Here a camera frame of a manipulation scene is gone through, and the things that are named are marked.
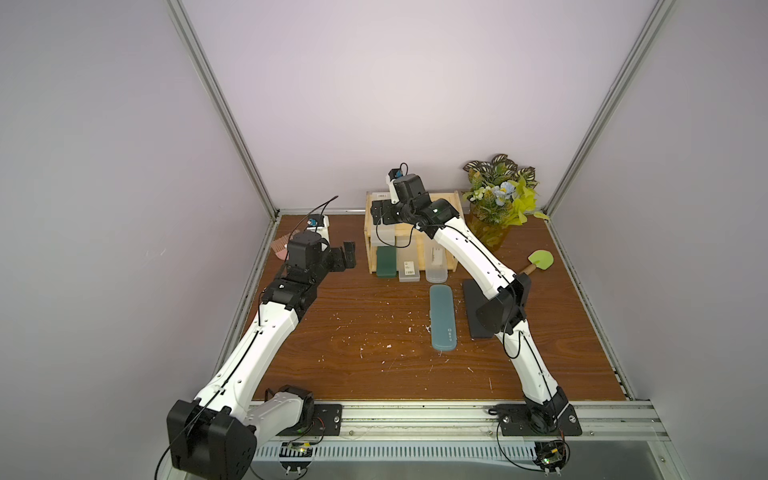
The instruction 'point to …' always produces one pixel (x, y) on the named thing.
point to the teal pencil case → (443, 323)
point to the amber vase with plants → (500, 195)
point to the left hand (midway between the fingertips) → (342, 241)
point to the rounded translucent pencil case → (436, 262)
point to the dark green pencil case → (386, 261)
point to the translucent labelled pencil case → (407, 265)
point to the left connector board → (296, 456)
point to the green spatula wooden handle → (541, 259)
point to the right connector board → (552, 455)
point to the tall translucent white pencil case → (384, 235)
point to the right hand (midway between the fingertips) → (384, 201)
